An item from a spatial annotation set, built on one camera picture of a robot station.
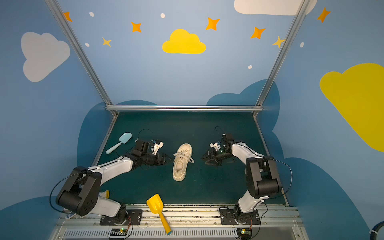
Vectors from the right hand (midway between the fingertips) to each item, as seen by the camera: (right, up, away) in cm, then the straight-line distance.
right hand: (205, 159), depth 86 cm
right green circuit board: (+19, -34, -13) cm, 41 cm away
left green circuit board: (-44, -33, -13) cm, 57 cm away
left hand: (-21, 0, +2) cm, 21 cm away
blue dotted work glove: (-70, -26, -11) cm, 76 cm away
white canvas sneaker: (-14, +1, +2) cm, 14 cm away
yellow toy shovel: (-27, -22, -8) cm, 36 cm away
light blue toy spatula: (-56, +11, +18) cm, 60 cm away
